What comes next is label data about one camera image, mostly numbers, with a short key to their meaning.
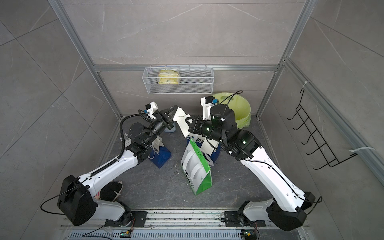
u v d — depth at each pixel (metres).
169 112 0.64
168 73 0.88
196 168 0.67
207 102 0.52
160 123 0.60
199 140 0.84
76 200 0.40
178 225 0.73
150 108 0.63
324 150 0.64
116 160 0.51
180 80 0.88
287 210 0.38
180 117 0.62
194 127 0.49
